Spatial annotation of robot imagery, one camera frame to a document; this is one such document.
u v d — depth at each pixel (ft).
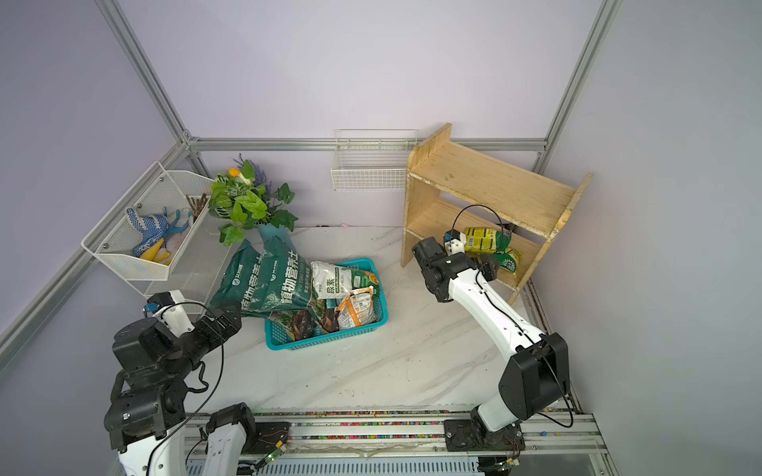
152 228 2.35
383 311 2.83
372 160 3.15
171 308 1.67
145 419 1.31
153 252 2.34
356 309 2.75
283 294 2.50
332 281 2.80
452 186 2.38
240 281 2.41
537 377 1.37
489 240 2.75
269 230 3.14
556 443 2.41
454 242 2.35
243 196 2.59
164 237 2.42
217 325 1.86
